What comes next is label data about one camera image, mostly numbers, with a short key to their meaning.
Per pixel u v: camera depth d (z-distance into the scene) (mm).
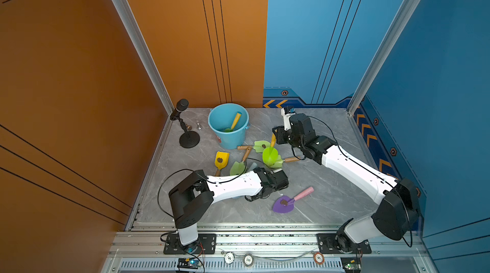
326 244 726
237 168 961
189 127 1094
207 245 731
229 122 1060
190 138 1054
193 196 497
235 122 1012
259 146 1025
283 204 828
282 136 712
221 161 966
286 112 701
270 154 870
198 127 1109
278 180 668
